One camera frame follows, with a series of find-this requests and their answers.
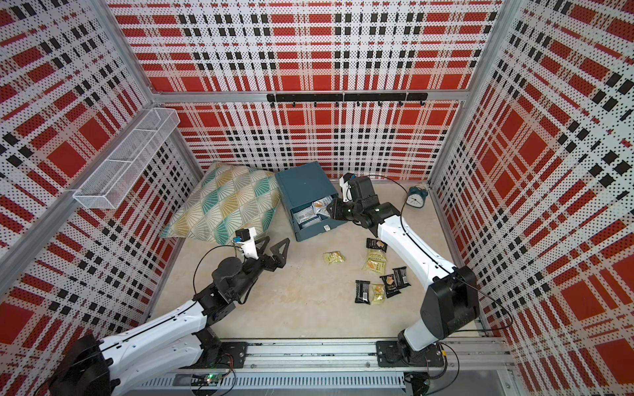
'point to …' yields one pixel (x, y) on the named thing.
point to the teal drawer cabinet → (306, 193)
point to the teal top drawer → (313, 219)
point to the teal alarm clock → (416, 196)
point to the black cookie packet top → (376, 244)
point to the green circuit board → (213, 379)
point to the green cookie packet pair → (376, 261)
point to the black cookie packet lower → (361, 294)
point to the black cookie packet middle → (390, 285)
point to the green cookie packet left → (333, 257)
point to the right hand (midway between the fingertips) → (334, 207)
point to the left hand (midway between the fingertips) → (283, 238)
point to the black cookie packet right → (400, 277)
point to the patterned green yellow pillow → (229, 196)
